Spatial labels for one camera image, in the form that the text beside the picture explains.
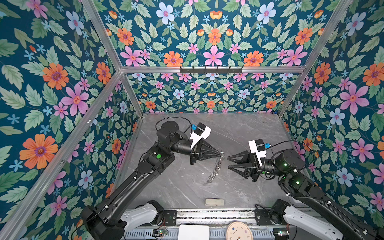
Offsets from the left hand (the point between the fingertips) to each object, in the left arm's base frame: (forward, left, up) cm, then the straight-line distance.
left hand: (219, 155), depth 49 cm
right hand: (-1, -4, -4) cm, 6 cm away
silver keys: (-1, 0, -7) cm, 7 cm away
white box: (-18, +11, -37) cm, 43 cm away
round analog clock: (-19, -10, -39) cm, 45 cm away
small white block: (-6, 0, -38) cm, 39 cm away
